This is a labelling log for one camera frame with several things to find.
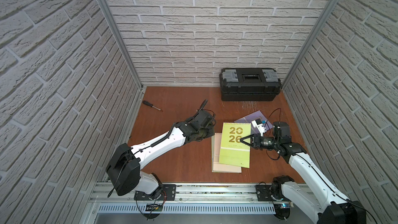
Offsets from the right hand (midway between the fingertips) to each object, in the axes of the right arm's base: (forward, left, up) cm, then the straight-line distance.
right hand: (243, 141), depth 75 cm
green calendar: (-4, +6, -2) cm, 7 cm away
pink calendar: (-8, +13, -11) cm, 19 cm away
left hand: (+8, +12, 0) cm, 15 cm away
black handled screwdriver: (+39, +57, -14) cm, 70 cm away
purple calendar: (+25, -19, -15) cm, 35 cm away
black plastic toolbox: (+39, -13, +1) cm, 42 cm away
